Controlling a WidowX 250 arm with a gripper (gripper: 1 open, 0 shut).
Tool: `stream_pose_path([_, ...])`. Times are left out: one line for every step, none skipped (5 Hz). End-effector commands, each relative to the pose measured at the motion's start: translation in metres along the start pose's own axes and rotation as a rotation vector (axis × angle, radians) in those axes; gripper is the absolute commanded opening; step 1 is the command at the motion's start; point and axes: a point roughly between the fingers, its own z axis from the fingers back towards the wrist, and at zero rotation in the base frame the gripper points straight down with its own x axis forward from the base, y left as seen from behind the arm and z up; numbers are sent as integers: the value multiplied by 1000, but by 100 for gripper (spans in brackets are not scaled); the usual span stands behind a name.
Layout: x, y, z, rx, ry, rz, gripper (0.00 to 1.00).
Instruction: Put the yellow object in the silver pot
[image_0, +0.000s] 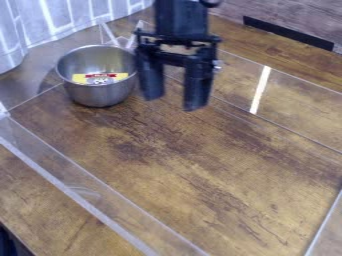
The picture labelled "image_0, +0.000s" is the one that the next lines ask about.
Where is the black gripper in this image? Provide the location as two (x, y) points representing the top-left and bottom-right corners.
(134, 0), (223, 111)

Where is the silver metal pot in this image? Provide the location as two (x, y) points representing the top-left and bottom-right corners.
(55, 45), (136, 108)

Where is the yellow object in pot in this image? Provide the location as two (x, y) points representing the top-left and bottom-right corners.
(72, 73), (128, 85)

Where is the black strip on table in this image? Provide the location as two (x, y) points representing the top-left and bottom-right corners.
(243, 16), (334, 51)

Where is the clear acrylic barrier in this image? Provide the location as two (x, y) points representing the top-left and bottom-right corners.
(0, 19), (342, 256)

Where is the white sheer curtain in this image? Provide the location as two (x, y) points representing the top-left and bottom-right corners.
(0, 0), (155, 74)

